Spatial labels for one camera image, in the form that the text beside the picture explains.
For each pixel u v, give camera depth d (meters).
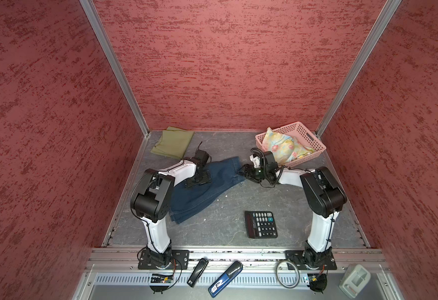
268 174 0.78
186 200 0.90
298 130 1.18
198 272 0.69
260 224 0.81
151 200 0.50
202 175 0.90
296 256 0.75
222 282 0.66
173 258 0.74
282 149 1.09
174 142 1.14
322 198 0.52
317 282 0.71
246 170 0.89
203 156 0.80
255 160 0.93
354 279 0.68
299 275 0.70
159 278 0.72
